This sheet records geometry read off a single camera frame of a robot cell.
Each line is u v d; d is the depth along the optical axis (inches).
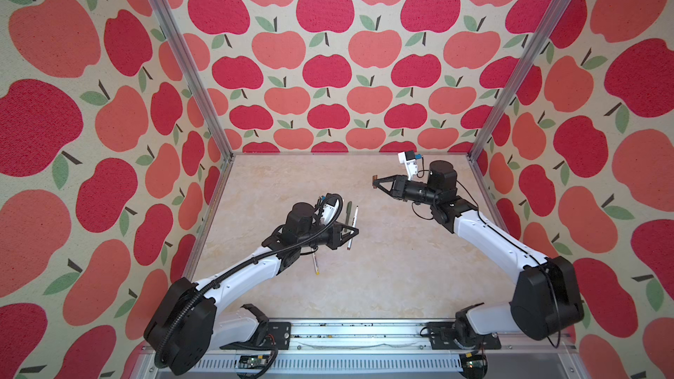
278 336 29.5
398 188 27.8
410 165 28.9
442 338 28.9
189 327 16.0
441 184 24.6
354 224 29.5
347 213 40.8
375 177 30.2
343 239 28.3
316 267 34.4
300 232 24.6
